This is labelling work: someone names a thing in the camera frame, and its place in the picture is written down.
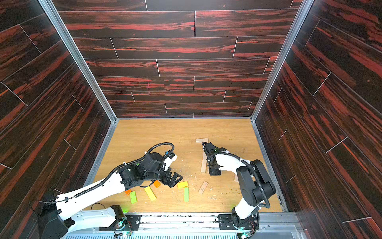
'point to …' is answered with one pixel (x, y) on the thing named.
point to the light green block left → (133, 197)
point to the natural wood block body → (236, 178)
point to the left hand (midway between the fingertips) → (177, 174)
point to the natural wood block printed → (203, 187)
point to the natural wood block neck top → (206, 140)
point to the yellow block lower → (150, 193)
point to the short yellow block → (182, 184)
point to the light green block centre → (186, 194)
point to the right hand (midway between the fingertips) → (212, 166)
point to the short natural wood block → (199, 140)
